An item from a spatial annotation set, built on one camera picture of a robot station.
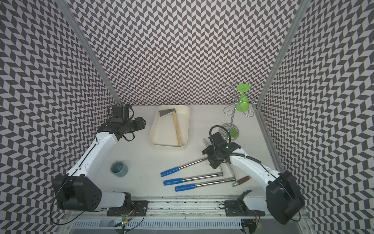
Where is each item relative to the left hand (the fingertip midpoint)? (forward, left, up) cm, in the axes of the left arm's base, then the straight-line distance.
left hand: (141, 124), depth 83 cm
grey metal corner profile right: (+17, -83, -23) cm, 88 cm away
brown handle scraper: (-26, -57, -19) cm, 65 cm away
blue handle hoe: (-27, -21, -17) cm, 38 cm away
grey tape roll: (-19, +14, -18) cm, 30 cm away
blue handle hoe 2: (-29, -26, -18) cm, 43 cm away
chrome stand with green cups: (+8, -57, +11) cm, 59 cm away
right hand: (-17, -36, -12) cm, 41 cm away
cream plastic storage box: (+7, -8, -19) cm, 22 cm away
